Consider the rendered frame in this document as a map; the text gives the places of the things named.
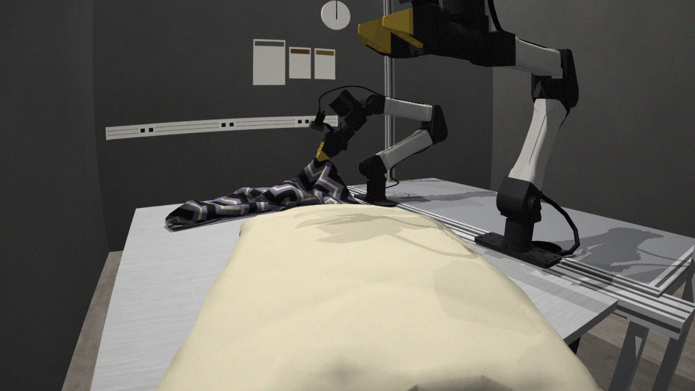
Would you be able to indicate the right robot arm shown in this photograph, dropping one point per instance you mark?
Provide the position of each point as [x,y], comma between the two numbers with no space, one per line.
[375,166]

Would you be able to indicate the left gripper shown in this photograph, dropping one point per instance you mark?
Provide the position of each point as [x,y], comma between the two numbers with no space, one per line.
[412,33]

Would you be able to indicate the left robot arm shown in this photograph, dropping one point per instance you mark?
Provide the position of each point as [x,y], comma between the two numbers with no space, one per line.
[519,195]

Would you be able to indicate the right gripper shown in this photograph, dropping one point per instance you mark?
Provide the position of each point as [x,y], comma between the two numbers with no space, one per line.
[335,142]

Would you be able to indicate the cream pillow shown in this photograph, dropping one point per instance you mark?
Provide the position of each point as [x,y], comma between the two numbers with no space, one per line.
[351,297]

